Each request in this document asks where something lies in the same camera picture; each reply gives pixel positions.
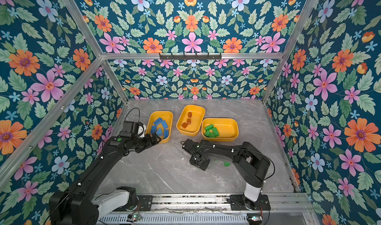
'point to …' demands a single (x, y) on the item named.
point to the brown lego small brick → (189, 114)
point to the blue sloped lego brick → (159, 132)
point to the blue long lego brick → (158, 121)
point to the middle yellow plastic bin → (198, 112)
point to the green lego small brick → (226, 164)
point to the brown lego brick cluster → (184, 125)
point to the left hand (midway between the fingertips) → (157, 138)
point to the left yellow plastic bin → (167, 117)
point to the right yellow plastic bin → (227, 128)
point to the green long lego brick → (215, 132)
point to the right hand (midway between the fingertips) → (194, 164)
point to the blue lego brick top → (153, 129)
